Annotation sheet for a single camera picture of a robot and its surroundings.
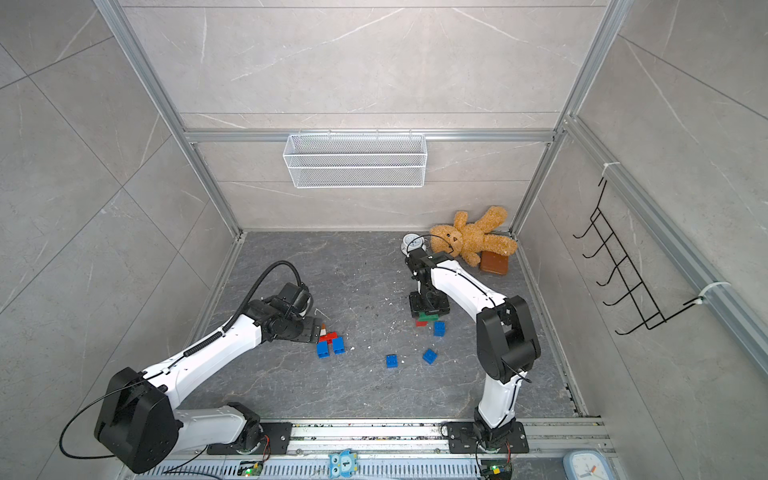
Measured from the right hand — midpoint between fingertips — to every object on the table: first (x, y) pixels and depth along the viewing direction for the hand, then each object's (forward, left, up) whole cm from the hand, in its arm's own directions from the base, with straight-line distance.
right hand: (429, 314), depth 88 cm
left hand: (-4, +35, +2) cm, 35 cm away
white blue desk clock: (-37, -34, -5) cm, 51 cm away
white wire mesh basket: (+47, +23, +23) cm, 57 cm away
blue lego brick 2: (-8, +32, -5) cm, 34 cm away
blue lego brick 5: (-11, 0, -6) cm, 12 cm away
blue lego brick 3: (-3, -3, -3) cm, 5 cm away
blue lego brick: (-7, +28, -6) cm, 29 cm away
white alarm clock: (+32, +3, -2) cm, 32 cm away
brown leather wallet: (+23, -26, -5) cm, 35 cm away
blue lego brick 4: (-12, +12, -6) cm, 18 cm away
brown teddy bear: (+30, -18, 0) cm, 35 cm away
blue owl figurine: (-36, +24, -5) cm, 44 cm away
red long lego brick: (-5, +31, -4) cm, 31 cm away
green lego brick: (-3, +3, +4) cm, 6 cm away
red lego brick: (0, +2, -5) cm, 6 cm away
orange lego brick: (-6, +30, +6) cm, 32 cm away
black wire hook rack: (-10, -44, +23) cm, 51 cm away
